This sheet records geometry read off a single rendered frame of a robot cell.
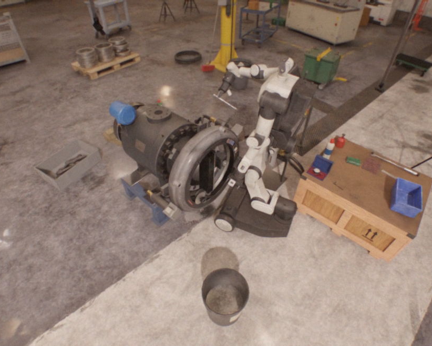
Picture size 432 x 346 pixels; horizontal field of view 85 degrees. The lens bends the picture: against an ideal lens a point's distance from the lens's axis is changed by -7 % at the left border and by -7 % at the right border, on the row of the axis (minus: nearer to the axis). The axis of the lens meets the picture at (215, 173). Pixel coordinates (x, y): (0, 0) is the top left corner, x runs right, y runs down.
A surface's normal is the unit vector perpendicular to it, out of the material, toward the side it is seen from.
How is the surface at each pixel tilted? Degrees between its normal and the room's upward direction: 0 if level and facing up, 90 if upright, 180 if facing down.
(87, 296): 0
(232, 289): 0
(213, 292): 0
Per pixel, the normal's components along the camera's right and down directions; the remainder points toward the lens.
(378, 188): 0.00, -0.71
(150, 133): -0.40, -0.25
